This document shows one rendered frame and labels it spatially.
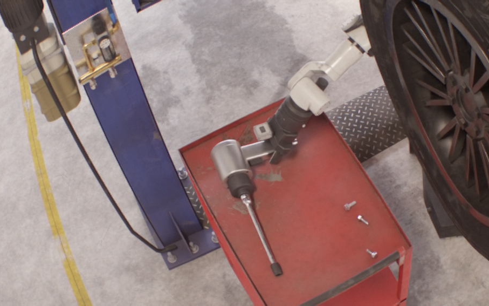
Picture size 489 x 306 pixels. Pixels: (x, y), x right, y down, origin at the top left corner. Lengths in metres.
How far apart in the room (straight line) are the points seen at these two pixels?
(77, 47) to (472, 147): 1.37
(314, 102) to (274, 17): 1.96
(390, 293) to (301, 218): 0.47
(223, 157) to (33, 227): 1.66
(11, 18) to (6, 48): 2.73
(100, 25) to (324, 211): 0.90
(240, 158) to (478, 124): 1.06
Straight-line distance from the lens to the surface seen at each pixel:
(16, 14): 2.13
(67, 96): 2.41
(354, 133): 3.31
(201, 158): 2.31
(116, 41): 2.29
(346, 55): 2.06
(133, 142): 2.63
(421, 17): 1.31
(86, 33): 2.22
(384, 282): 2.39
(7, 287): 3.49
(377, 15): 1.46
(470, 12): 1.04
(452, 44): 1.24
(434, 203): 2.93
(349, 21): 2.09
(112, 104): 2.47
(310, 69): 2.07
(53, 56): 2.28
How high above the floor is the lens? 2.65
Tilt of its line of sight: 52 degrees down
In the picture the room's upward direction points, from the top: 17 degrees counter-clockwise
